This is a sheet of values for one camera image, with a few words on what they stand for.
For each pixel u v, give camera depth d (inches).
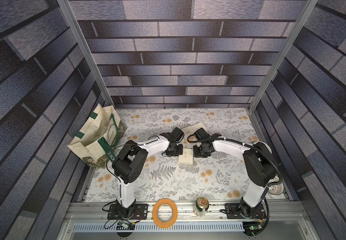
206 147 27.1
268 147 36.3
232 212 28.6
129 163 19.5
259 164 19.0
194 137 31.5
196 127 40.8
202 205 26.3
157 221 27.4
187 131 39.5
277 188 31.2
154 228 27.5
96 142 29.8
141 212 28.7
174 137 29.9
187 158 35.4
